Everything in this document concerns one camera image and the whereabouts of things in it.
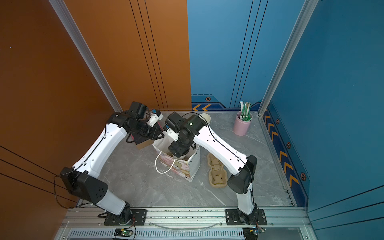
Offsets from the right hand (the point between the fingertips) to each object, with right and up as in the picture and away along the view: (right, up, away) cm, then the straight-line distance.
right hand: (181, 147), depth 73 cm
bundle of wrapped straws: (+39, +21, +21) cm, 49 cm away
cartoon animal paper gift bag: (+3, -9, -4) cm, 10 cm away
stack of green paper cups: (+15, +17, +40) cm, 45 cm away
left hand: (-10, +7, +5) cm, 13 cm away
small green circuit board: (-28, -41, -2) cm, 49 cm away
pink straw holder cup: (+38, +10, +27) cm, 48 cm away
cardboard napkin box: (-25, -1, +24) cm, 34 cm away
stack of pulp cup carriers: (+20, -19, +12) cm, 30 cm away
